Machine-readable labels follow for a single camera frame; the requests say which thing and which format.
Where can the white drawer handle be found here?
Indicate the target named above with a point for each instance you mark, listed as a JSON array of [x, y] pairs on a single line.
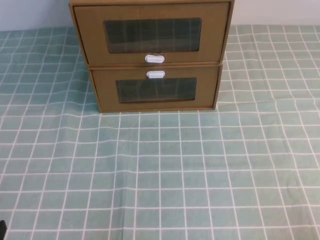
[[154, 59], [156, 74]]

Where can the brown cardboard drawer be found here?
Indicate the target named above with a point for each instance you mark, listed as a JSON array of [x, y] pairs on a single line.
[[124, 32], [184, 87]]

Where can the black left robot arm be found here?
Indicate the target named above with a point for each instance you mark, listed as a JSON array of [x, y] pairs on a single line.
[[3, 229]]

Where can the cyan checkered tablecloth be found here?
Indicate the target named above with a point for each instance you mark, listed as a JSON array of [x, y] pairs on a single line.
[[249, 170]]

